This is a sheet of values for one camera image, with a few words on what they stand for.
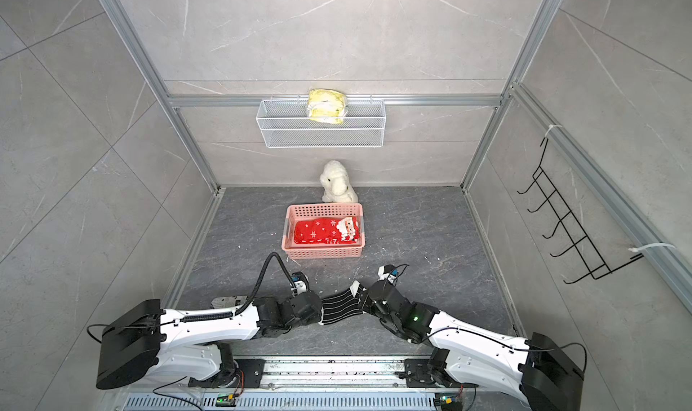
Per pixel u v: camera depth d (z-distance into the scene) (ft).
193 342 1.62
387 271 2.43
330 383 2.40
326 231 3.27
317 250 3.04
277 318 1.95
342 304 2.73
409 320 1.96
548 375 1.33
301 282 2.45
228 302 2.75
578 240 2.06
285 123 3.31
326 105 2.79
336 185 3.13
